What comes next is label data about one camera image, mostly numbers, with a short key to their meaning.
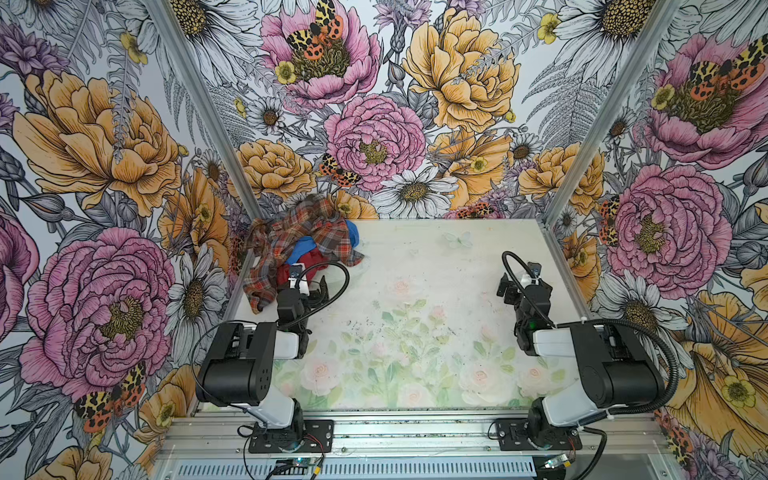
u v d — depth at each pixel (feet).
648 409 1.44
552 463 2.35
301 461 2.34
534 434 2.23
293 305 2.33
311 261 3.34
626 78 2.73
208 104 2.88
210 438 2.49
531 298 2.53
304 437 2.38
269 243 3.36
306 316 2.66
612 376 1.49
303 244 3.45
